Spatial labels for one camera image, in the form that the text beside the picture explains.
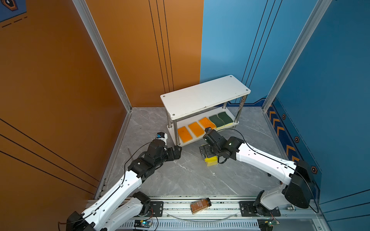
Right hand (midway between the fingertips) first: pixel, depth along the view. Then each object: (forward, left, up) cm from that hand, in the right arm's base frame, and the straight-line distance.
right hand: (208, 148), depth 81 cm
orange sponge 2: (+18, +6, -6) cm, 20 cm away
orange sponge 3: (+14, +14, -6) cm, 20 cm away
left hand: (-1, +18, +3) cm, 18 cm away
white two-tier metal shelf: (+15, -4, +20) cm, 25 cm away
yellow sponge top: (-4, -2, -5) cm, 7 cm away
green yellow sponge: (+27, -16, -6) cm, 32 cm away
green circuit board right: (-33, -28, -15) cm, 46 cm away
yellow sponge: (-5, -2, -8) cm, 10 cm away
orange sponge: (+24, -1, -5) cm, 24 cm away
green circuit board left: (-34, +34, -15) cm, 50 cm away
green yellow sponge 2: (+24, -10, -5) cm, 26 cm away
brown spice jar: (-27, +6, -10) cm, 30 cm away
